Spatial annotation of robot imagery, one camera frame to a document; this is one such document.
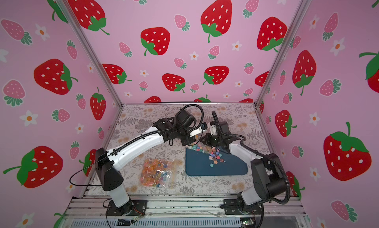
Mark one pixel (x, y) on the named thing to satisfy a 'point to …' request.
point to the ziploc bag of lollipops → (158, 172)
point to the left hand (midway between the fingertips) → (195, 134)
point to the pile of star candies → (214, 156)
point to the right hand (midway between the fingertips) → (198, 140)
